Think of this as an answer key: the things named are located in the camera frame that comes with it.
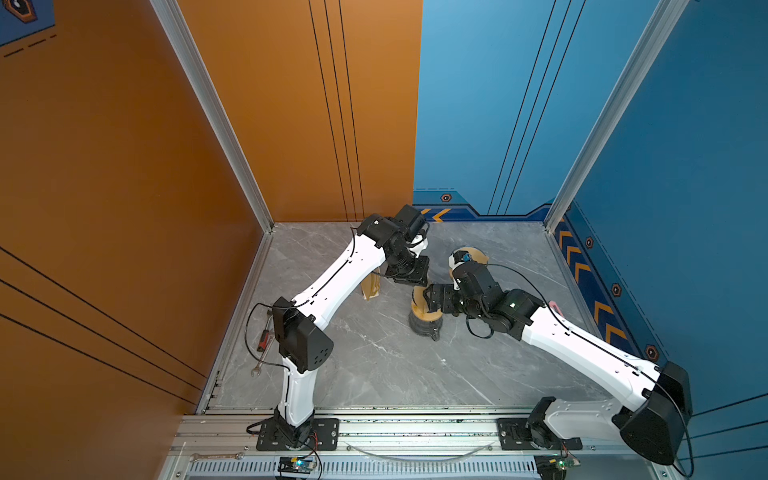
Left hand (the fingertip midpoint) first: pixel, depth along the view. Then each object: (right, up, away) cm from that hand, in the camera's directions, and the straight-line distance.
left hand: (424, 280), depth 77 cm
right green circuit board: (+30, -44, -7) cm, 54 cm away
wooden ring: (-1, -6, -2) cm, 7 cm away
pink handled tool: (+44, -10, +19) cm, 49 cm away
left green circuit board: (-31, -43, -6) cm, 54 cm away
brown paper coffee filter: (+17, +6, +11) cm, 21 cm away
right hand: (+3, -4, 0) cm, 5 cm away
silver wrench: (-47, -27, +7) cm, 55 cm away
